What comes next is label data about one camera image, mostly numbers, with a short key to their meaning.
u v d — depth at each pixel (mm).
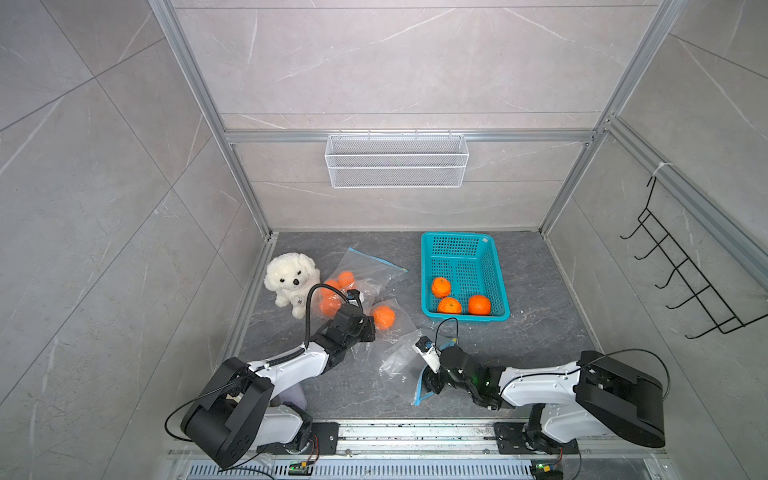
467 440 746
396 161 1009
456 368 626
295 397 780
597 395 437
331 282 975
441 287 978
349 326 686
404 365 811
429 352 727
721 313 593
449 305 903
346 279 978
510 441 729
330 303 880
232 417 416
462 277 1040
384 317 884
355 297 767
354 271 1017
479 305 907
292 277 841
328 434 732
